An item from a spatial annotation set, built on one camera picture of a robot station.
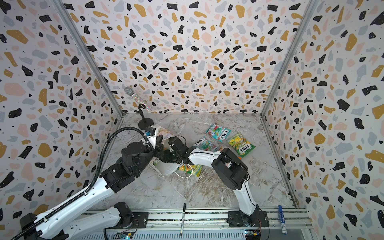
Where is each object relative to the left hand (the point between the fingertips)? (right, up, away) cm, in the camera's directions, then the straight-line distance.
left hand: (161, 134), depth 68 cm
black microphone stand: (-25, +7, +46) cm, 53 cm away
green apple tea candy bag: (+15, -22, +21) cm, 34 cm away
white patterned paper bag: (-3, -21, +17) cm, 27 cm away
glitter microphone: (-25, +25, +20) cm, 40 cm away
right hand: (-7, -14, +18) cm, 24 cm away
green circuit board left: (-19, -48, +2) cm, 51 cm away
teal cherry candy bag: (+20, -8, +32) cm, 39 cm away
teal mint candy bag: (+30, -1, +39) cm, 49 cm away
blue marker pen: (+58, -42, +5) cm, 72 cm away
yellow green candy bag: (+45, -9, +32) cm, 56 cm away
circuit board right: (+43, -48, +3) cm, 65 cm away
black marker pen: (+9, -44, +5) cm, 45 cm away
